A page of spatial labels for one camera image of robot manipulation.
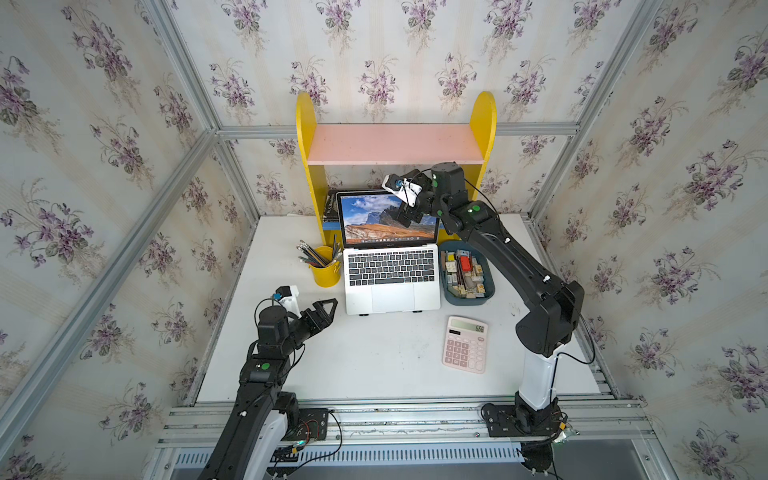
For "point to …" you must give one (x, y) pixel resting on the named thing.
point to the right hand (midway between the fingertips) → (399, 189)
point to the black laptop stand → (365, 315)
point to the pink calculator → (465, 344)
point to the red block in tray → (466, 263)
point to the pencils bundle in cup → (313, 258)
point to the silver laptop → (389, 267)
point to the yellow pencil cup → (329, 276)
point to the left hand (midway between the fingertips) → (333, 309)
